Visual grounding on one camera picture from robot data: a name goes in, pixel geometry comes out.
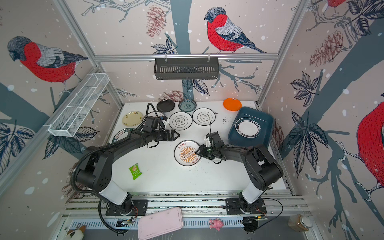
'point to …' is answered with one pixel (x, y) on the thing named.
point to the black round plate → (165, 105)
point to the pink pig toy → (216, 223)
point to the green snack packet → (135, 171)
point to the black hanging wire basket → (164, 70)
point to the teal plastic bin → (266, 122)
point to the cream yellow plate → (132, 118)
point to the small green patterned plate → (187, 105)
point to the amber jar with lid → (299, 223)
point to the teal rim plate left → (122, 134)
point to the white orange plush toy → (76, 234)
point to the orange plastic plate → (232, 104)
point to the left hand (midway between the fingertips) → (174, 134)
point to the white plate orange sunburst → (185, 153)
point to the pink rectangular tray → (153, 224)
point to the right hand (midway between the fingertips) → (197, 154)
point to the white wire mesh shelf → (72, 116)
